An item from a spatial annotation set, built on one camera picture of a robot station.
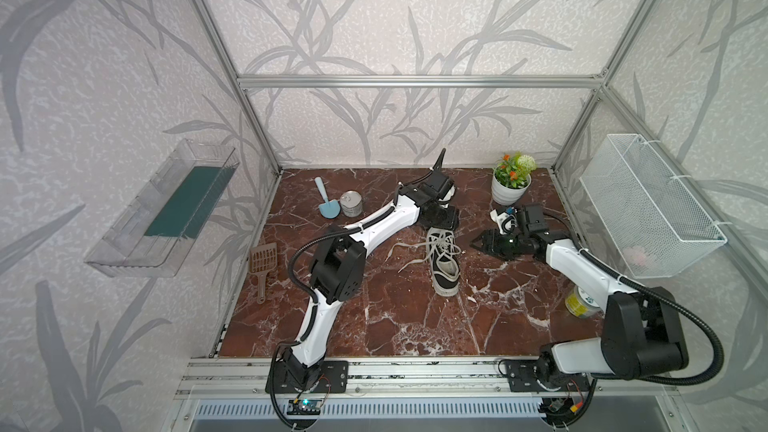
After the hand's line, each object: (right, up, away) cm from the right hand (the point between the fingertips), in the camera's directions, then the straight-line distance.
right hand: (477, 237), depth 88 cm
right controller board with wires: (+18, -40, -15) cm, 47 cm away
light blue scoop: (-49, +7, +20) cm, 53 cm away
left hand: (-6, +6, +2) cm, 9 cm away
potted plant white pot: (+15, +12, +17) cm, 25 cm away
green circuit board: (-46, -39, -16) cm, 62 cm away
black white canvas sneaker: (-10, -7, +1) cm, 12 cm away
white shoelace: (-10, -3, +6) cm, 12 cm away
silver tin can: (-40, +9, +17) cm, 45 cm away
